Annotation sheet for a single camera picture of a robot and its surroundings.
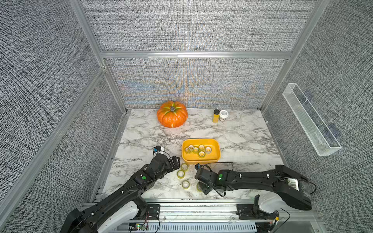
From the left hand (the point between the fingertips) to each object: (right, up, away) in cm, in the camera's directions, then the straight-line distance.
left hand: (177, 160), depth 80 cm
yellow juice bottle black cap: (+27, +26, +26) cm, 46 cm away
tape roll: (+6, +3, +15) cm, 16 cm away
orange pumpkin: (-5, +27, +21) cm, 34 cm away
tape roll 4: (+20, +3, +16) cm, 26 cm away
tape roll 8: (+5, -14, +2) cm, 15 cm away
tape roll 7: (+2, -10, +6) cm, 12 cm away
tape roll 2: (+8, +5, +15) cm, 18 cm away
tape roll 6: (+4, -6, +8) cm, 11 cm away
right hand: (+13, -13, +2) cm, 19 cm away
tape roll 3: (+11, +3, +15) cm, 19 cm away
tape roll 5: (+15, +1, +13) cm, 20 cm away
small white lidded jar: (+33, +27, +29) cm, 52 cm away
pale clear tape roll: (+15, +5, +17) cm, 24 cm away
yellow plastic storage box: (+10, -1, +11) cm, 15 cm away
